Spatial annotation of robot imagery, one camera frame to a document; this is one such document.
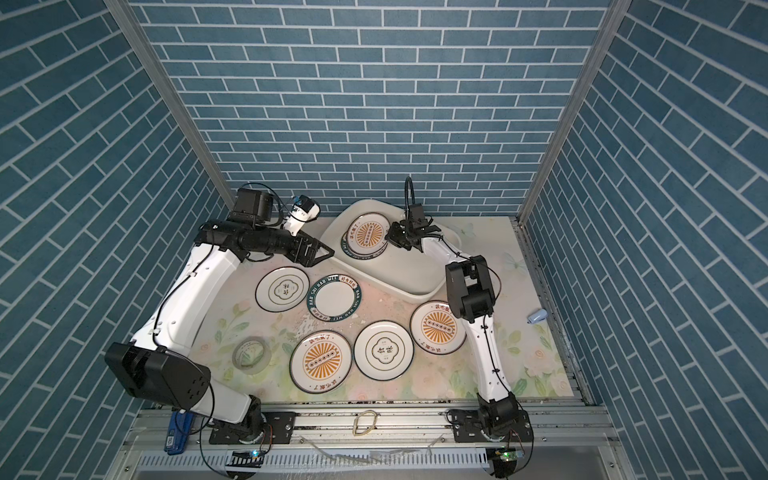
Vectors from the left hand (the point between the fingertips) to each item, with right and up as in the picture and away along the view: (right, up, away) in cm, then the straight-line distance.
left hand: (322, 244), depth 75 cm
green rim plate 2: (-2, -17, +22) cm, 28 cm away
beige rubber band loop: (+13, -47, 0) cm, 48 cm away
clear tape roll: (-24, -33, +12) cm, 42 cm away
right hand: (+14, +4, +31) cm, 34 cm away
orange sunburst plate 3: (+31, -26, +16) cm, 44 cm away
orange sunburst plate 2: (-3, -34, +9) cm, 35 cm away
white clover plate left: (-20, -15, +24) cm, 35 cm away
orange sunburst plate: (+8, +4, +34) cm, 35 cm away
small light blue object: (+63, -22, +17) cm, 69 cm away
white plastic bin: (+26, -11, +26) cm, 38 cm away
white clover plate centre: (+15, -31, +12) cm, 36 cm away
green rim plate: (+5, -4, +33) cm, 33 cm away
